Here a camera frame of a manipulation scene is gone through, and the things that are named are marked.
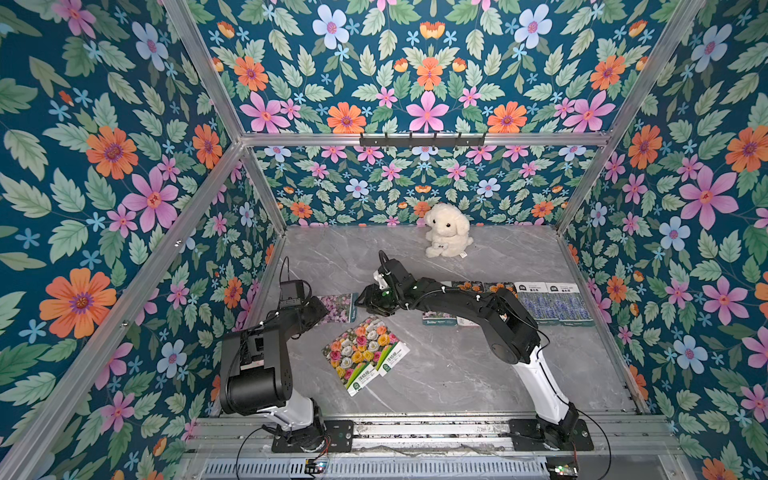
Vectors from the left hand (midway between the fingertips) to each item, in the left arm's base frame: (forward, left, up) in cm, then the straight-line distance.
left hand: (325, 307), depth 96 cm
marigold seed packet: (+5, -50, -1) cm, 50 cm away
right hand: (-1, -14, +7) cm, 15 cm away
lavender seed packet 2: (-4, -81, -2) cm, 81 cm away
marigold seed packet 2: (+4, -57, -2) cm, 57 cm away
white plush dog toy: (+18, -42, +13) cm, 47 cm away
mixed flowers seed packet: (-19, -9, -2) cm, 21 cm away
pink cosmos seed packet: (-7, -37, 0) cm, 38 cm away
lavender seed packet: (-1, -71, -2) cm, 71 cm away
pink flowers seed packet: (-1, -6, 0) cm, 6 cm away
